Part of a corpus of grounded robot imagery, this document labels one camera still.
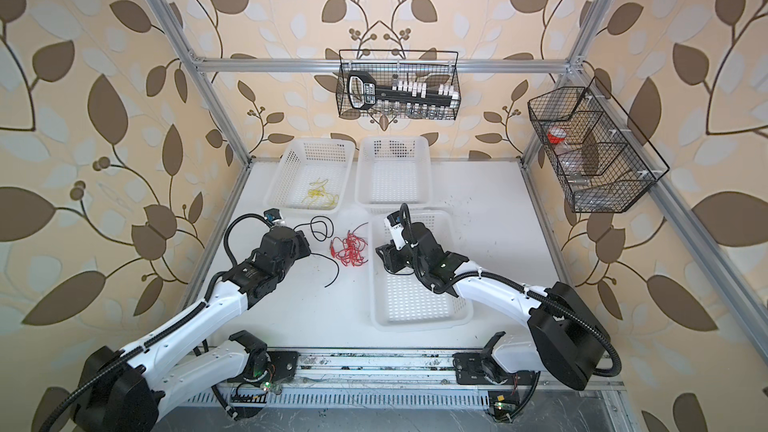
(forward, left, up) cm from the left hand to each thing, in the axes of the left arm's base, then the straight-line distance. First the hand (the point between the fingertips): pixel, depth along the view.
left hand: (303, 232), depth 83 cm
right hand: (-3, -23, -3) cm, 23 cm away
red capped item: (+22, -69, +19) cm, 75 cm away
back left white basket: (+34, +8, -15) cm, 38 cm away
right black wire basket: (+11, -77, +19) cm, 80 cm away
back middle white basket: (+37, -24, -14) cm, 47 cm away
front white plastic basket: (-14, -29, -15) cm, 35 cm away
